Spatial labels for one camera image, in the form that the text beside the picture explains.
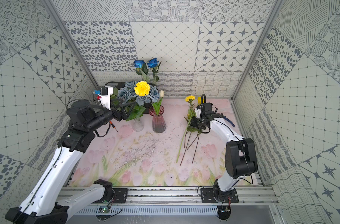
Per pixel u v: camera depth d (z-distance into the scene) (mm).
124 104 545
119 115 546
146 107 863
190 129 1001
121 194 737
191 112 929
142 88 649
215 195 675
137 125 996
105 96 525
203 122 666
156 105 848
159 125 945
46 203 365
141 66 781
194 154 885
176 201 734
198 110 858
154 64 781
